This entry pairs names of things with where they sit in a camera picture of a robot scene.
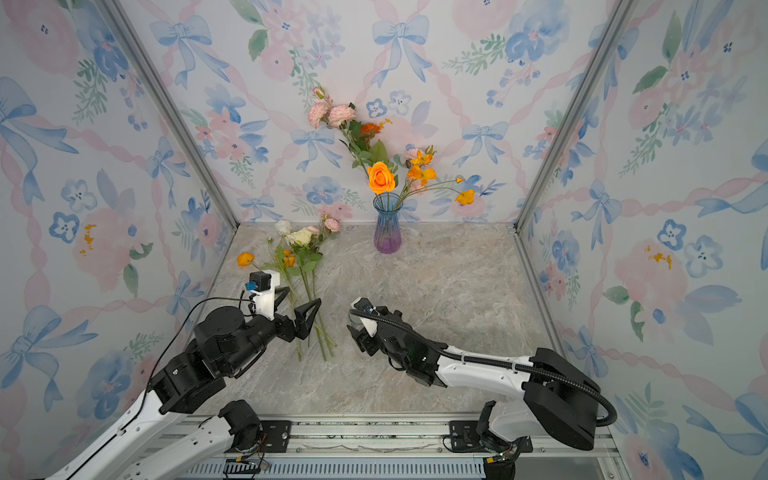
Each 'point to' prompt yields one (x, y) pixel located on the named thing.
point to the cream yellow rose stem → (301, 236)
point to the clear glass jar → (356, 321)
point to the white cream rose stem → (283, 227)
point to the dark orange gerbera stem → (377, 148)
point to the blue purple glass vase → (388, 231)
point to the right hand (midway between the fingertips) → (358, 315)
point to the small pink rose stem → (328, 226)
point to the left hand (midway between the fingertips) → (304, 293)
